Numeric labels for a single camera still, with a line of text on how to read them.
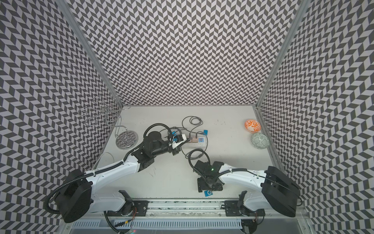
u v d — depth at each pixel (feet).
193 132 3.64
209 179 1.86
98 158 3.05
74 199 1.32
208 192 2.54
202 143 3.07
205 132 3.35
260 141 3.15
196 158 2.70
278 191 1.35
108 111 3.66
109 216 2.27
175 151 2.18
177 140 2.02
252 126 3.35
